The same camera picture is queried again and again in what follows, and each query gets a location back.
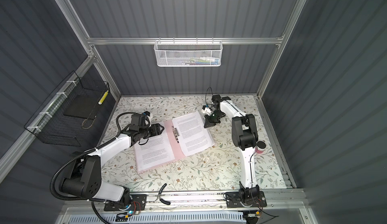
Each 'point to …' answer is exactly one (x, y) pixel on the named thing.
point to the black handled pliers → (160, 191)
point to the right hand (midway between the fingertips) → (207, 127)
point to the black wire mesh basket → (67, 115)
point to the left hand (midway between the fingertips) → (160, 128)
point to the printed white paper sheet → (157, 150)
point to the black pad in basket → (83, 106)
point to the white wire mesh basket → (188, 53)
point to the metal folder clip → (176, 133)
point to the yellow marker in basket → (103, 98)
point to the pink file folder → (178, 152)
